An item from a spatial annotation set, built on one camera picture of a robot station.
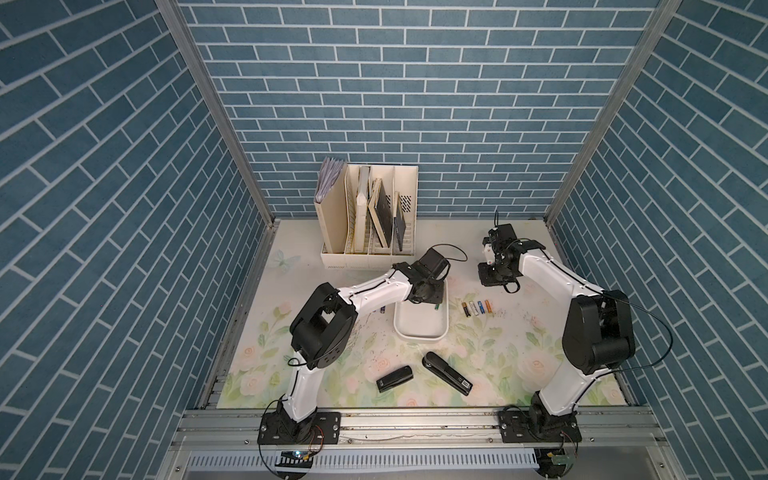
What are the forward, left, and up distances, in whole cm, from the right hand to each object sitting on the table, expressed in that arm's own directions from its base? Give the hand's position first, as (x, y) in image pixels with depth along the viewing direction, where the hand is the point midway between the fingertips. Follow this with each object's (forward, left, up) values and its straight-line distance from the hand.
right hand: (488, 279), depth 94 cm
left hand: (-7, +14, -1) cm, 16 cm away
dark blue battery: (-10, +33, -7) cm, 35 cm away
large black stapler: (-28, +14, -5) cm, 31 cm away
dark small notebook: (+25, +30, -1) cm, 39 cm away
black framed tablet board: (+17, +36, +10) cm, 41 cm away
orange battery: (-5, -1, -9) cm, 10 cm away
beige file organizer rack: (+15, +40, +9) cm, 44 cm away
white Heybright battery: (-6, +4, -8) cm, 11 cm away
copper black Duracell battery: (-6, +6, -8) cm, 12 cm away
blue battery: (-5, +1, -8) cm, 10 cm away
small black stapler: (-31, +27, -5) cm, 41 cm away
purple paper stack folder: (+22, +52, +23) cm, 61 cm away
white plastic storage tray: (-13, +20, -7) cm, 25 cm away
